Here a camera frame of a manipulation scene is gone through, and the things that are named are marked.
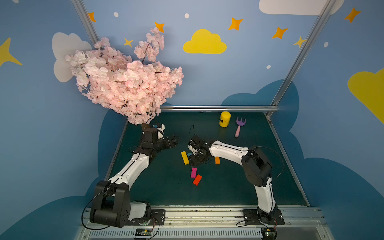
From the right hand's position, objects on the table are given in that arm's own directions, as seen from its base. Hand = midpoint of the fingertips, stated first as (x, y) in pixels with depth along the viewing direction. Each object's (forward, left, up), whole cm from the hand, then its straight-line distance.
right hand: (195, 160), depth 93 cm
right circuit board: (-35, -39, -5) cm, 52 cm away
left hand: (+7, +14, +14) cm, 21 cm away
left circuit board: (-39, +23, -3) cm, 45 cm away
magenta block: (-8, +1, -1) cm, 8 cm away
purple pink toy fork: (+35, -33, -2) cm, 48 cm away
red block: (-11, -2, -2) cm, 12 cm away
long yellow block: (+2, +7, -1) cm, 7 cm away
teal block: (+3, +4, +2) cm, 5 cm away
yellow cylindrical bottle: (+32, -20, +6) cm, 38 cm away
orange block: (+1, -14, -1) cm, 14 cm away
